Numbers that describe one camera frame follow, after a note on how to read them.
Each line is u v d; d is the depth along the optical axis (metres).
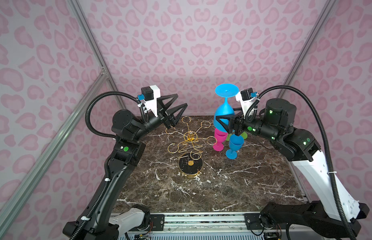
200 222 0.75
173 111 0.46
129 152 0.44
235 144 0.85
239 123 0.47
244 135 0.50
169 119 0.47
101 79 0.87
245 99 0.45
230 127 0.49
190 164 0.92
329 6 0.69
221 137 0.88
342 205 0.36
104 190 0.39
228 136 0.88
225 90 0.48
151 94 0.42
